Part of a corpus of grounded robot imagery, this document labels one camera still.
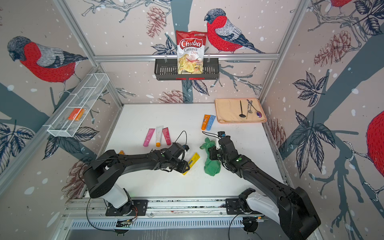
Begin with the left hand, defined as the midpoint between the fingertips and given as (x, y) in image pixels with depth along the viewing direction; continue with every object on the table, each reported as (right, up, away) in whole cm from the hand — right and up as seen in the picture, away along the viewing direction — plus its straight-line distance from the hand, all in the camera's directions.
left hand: (190, 166), depth 86 cm
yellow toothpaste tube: (+1, +2, +2) cm, 3 cm away
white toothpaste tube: (-23, +19, +18) cm, 35 cm away
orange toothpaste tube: (+10, +26, +24) cm, 37 cm away
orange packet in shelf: (-53, +31, -17) cm, 63 cm away
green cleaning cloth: (+12, +1, -4) cm, 13 cm away
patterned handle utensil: (+46, +36, +32) cm, 67 cm away
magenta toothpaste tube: (-30, +15, +15) cm, 37 cm away
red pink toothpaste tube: (-17, +16, +15) cm, 27 cm away
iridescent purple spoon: (+52, +31, +28) cm, 67 cm away
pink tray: (+36, +34, +31) cm, 59 cm away
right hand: (+11, +11, -1) cm, 15 cm away
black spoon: (+39, +30, +28) cm, 57 cm away
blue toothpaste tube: (+14, +25, +21) cm, 36 cm away
